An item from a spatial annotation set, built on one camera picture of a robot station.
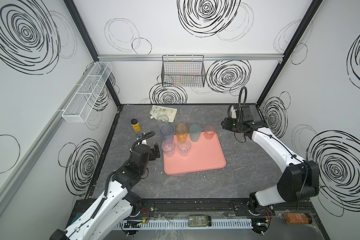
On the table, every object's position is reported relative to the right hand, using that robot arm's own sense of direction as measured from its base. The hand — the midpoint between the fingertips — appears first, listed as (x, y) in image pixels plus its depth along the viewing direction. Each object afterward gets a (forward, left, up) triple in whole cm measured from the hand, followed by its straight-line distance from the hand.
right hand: (223, 122), depth 85 cm
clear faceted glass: (+13, +38, -14) cm, 43 cm away
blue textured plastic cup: (+2, +34, -13) cm, 36 cm away
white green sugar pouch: (+25, +44, -17) cm, 54 cm away
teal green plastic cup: (+3, +15, -14) cm, 21 cm away
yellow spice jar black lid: (+6, +55, -11) cm, 57 cm away
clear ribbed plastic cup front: (-7, +33, -16) cm, 37 cm away
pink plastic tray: (-12, +19, -20) cm, 30 cm away
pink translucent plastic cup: (+4, +6, -15) cm, 17 cm away
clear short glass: (-7, +23, -15) cm, 28 cm away
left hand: (-14, +40, -2) cm, 43 cm away
